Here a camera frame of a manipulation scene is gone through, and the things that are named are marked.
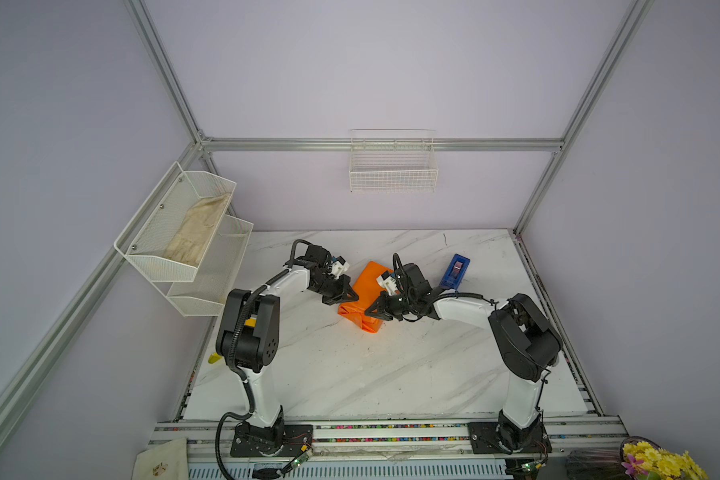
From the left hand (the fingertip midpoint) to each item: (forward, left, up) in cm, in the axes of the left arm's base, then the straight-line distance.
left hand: (355, 299), depth 91 cm
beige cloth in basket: (+6, +43, +21) cm, 48 cm away
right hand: (-5, -3, +1) cm, 6 cm away
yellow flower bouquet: (-43, -52, +16) cm, 70 cm away
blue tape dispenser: (+13, -34, -2) cm, 36 cm away
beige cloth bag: (-41, +44, -8) cm, 61 cm away
